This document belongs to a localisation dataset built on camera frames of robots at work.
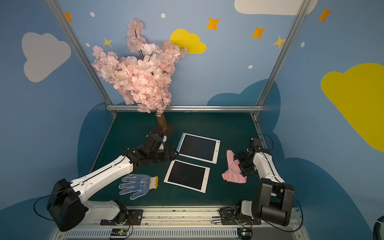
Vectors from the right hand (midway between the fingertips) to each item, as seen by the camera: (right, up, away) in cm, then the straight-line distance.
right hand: (238, 162), depth 88 cm
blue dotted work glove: (-59, -12, -2) cm, 60 cm away
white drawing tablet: (-23, +7, +15) cm, 28 cm away
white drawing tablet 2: (-30, -8, +1) cm, 31 cm away
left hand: (-38, +7, -7) cm, 39 cm away
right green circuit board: (-1, -32, -15) cm, 35 cm away
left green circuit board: (-64, -31, -16) cm, 72 cm away
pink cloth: (-3, -6, 0) cm, 7 cm away
